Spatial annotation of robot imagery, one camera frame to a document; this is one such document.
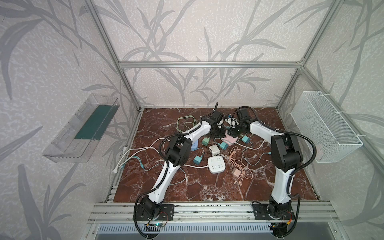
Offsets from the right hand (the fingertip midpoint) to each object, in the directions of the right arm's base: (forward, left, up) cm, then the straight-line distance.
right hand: (232, 126), depth 102 cm
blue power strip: (-13, +25, -3) cm, 29 cm away
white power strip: (-26, +12, -3) cm, 29 cm away
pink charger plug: (-30, +1, -4) cm, 31 cm away
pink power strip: (-9, +2, -3) cm, 10 cm away
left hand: (-5, +4, -1) cm, 6 cm away
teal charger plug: (-23, +24, -3) cm, 33 cm away
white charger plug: (-16, +13, -3) cm, 21 cm away
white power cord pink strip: (-14, -11, -5) cm, 19 cm away
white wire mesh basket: (-27, -33, +28) cm, 51 cm away
